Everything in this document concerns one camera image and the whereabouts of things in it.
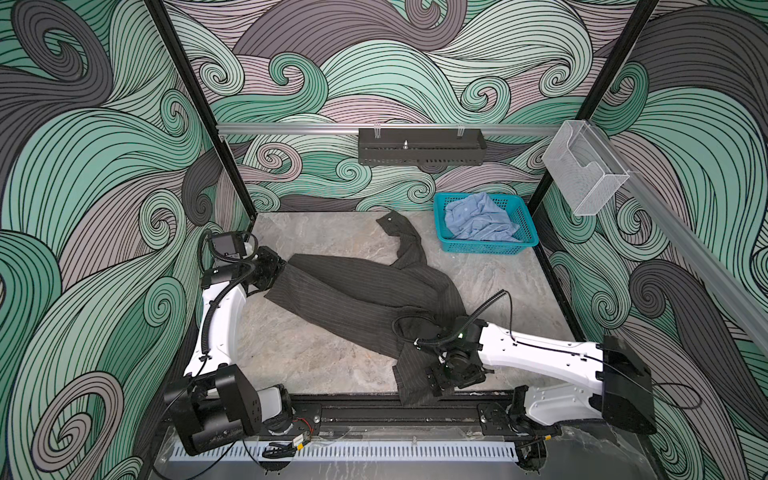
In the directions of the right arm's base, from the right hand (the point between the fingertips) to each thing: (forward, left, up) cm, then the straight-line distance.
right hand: (446, 390), depth 73 cm
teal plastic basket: (+65, -35, +1) cm, 74 cm away
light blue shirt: (+59, -20, 0) cm, 62 cm away
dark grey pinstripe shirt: (+23, +10, -3) cm, 25 cm away
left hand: (+30, +43, +16) cm, 54 cm away
